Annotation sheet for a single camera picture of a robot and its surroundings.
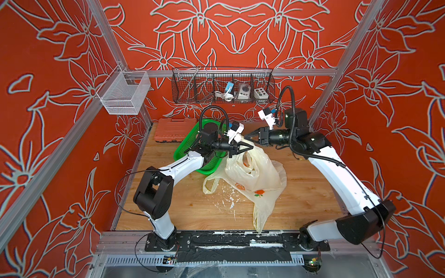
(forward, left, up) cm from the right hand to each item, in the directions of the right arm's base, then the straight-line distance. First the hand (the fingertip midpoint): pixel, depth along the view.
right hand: (244, 137), depth 64 cm
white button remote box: (+39, -12, -7) cm, 42 cm away
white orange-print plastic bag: (-7, -6, -19) cm, 22 cm away
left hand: (+2, -4, -8) cm, 9 cm away
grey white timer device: (+36, -3, -4) cm, 37 cm away
